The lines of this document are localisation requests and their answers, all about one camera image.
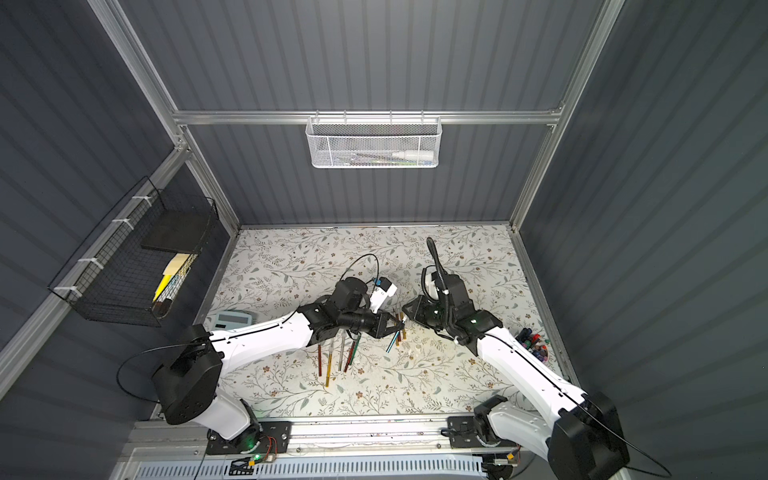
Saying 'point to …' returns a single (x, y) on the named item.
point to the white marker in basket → (414, 155)
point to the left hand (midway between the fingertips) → (406, 333)
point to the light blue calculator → (231, 320)
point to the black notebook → (178, 230)
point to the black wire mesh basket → (137, 266)
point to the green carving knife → (357, 342)
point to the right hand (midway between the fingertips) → (409, 307)
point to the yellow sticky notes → (170, 271)
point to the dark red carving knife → (319, 360)
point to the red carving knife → (349, 356)
